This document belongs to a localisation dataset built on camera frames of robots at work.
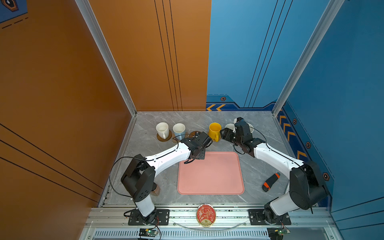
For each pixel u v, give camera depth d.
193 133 1.12
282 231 0.70
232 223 0.72
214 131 0.97
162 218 0.74
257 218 0.72
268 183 0.83
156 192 0.77
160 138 1.03
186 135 1.03
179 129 1.01
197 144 0.66
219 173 0.91
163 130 0.97
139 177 0.45
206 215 0.71
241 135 0.68
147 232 0.71
